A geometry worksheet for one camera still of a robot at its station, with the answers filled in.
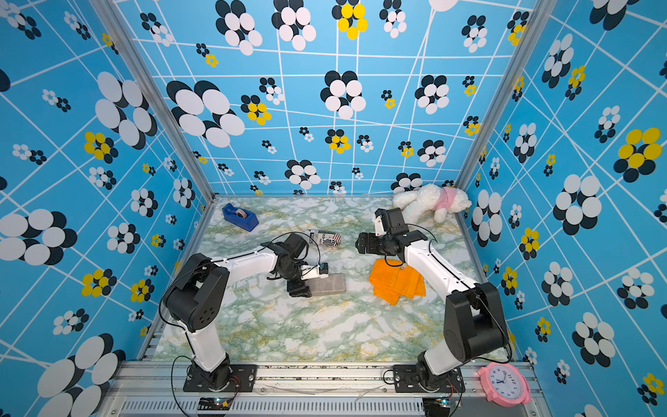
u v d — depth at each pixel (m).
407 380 0.73
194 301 0.49
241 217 1.05
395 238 0.65
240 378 0.73
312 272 0.81
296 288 0.82
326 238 1.02
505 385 0.71
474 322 0.43
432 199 1.07
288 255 0.73
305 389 0.73
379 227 0.79
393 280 0.91
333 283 0.89
